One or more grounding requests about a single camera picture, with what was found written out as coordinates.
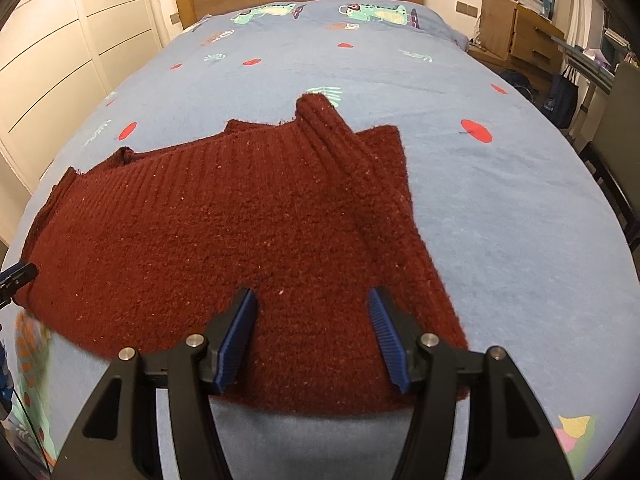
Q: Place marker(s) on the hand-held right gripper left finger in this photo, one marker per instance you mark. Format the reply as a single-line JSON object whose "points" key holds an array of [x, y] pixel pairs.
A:
{"points": [[237, 340]]}

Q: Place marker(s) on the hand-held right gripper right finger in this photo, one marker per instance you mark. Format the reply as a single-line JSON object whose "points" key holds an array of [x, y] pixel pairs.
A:
{"points": [[387, 340]]}

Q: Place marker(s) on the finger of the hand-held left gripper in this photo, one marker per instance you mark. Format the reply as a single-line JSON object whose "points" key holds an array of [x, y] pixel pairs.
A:
{"points": [[17, 280]]}

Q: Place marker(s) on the dark red knit sweater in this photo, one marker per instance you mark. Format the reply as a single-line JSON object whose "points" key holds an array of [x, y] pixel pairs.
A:
{"points": [[200, 235]]}

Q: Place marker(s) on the bed with blue patterned cover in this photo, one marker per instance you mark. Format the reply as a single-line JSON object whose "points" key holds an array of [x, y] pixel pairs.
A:
{"points": [[500, 210]]}

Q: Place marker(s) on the white wardrobe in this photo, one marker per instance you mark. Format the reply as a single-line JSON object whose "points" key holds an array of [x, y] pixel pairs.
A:
{"points": [[75, 35]]}

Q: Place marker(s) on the dark backpack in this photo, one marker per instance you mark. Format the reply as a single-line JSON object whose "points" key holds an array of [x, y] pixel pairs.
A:
{"points": [[517, 85]]}

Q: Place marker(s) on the dark blue tote bag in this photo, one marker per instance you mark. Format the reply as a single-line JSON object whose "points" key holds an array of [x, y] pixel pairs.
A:
{"points": [[562, 100]]}

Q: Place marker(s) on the grey chair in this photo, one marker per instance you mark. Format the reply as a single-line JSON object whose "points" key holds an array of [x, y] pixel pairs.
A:
{"points": [[617, 125]]}

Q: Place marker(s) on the wooden drawer nightstand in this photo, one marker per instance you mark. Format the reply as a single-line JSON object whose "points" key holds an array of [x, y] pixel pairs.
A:
{"points": [[530, 35]]}

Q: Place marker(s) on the desk with glass top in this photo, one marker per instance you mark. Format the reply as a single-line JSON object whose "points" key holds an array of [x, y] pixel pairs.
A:
{"points": [[585, 62]]}

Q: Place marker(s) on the wall outlet plate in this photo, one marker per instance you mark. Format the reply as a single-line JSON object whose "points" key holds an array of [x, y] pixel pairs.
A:
{"points": [[466, 8]]}

